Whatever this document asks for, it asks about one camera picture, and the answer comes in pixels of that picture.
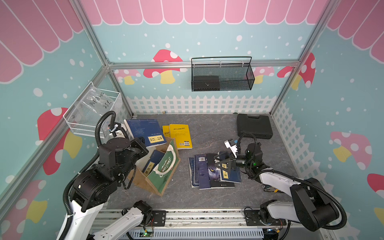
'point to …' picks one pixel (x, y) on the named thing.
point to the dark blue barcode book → (201, 171)
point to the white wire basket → (82, 129)
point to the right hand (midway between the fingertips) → (216, 162)
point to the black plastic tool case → (260, 126)
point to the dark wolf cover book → (215, 174)
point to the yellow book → (181, 133)
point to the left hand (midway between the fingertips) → (145, 141)
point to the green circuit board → (146, 234)
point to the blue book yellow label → (153, 161)
